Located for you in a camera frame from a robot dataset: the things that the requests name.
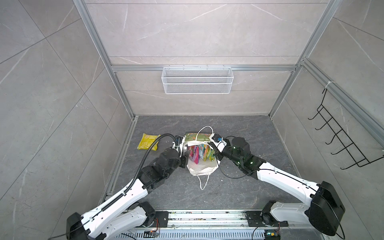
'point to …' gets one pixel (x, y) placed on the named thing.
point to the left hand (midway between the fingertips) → (185, 146)
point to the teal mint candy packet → (194, 153)
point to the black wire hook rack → (345, 142)
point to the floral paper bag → (203, 159)
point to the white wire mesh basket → (197, 80)
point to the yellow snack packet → (146, 141)
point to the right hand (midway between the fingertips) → (210, 140)
